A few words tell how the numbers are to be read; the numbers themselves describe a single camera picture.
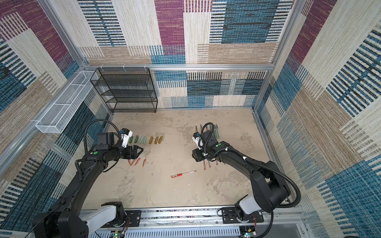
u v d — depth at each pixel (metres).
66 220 0.38
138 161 0.94
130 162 0.92
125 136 0.73
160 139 1.02
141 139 1.02
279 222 0.72
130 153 0.71
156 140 1.02
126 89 1.10
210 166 0.91
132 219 0.73
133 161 0.93
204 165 0.91
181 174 0.87
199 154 0.77
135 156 0.72
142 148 0.79
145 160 0.94
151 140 1.02
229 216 0.73
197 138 0.79
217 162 0.92
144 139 1.02
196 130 1.08
